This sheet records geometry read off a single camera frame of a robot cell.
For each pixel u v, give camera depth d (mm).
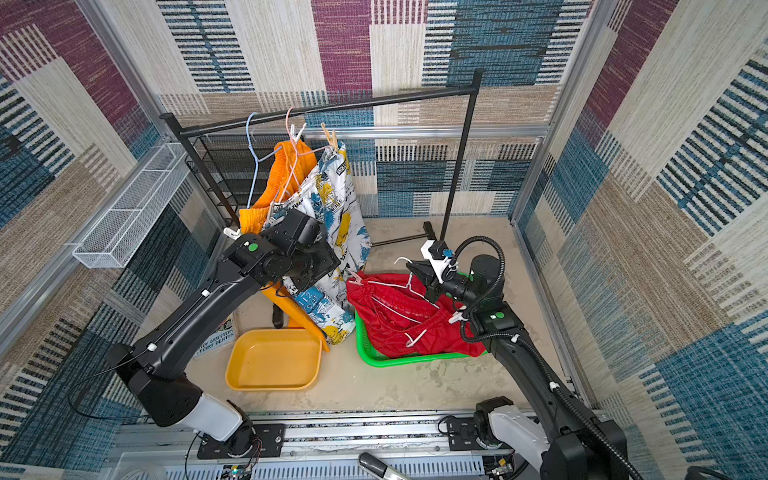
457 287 634
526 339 518
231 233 599
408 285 770
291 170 756
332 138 787
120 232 720
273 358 885
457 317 779
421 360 827
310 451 728
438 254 591
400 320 846
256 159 641
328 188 833
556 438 394
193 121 583
